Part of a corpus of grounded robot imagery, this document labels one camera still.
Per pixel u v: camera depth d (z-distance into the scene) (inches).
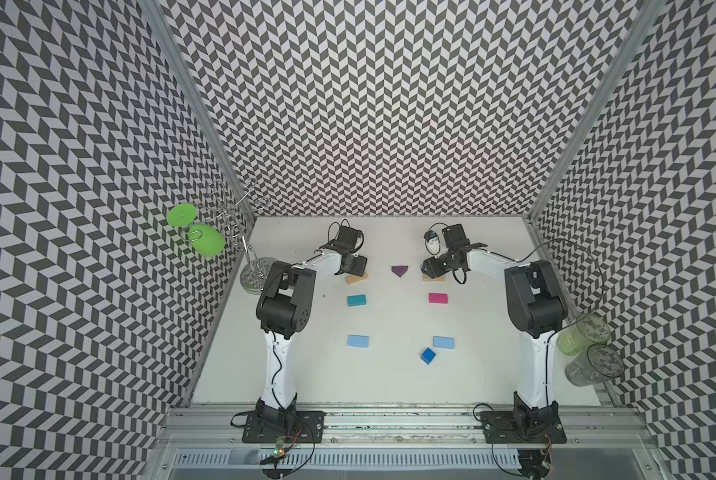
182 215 30.3
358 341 35.0
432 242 36.9
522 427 25.8
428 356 33.0
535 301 22.2
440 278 36.9
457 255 31.1
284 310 22.1
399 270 40.9
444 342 35.1
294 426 28.0
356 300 37.6
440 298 38.4
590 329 37.7
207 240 33.9
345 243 34.2
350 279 39.0
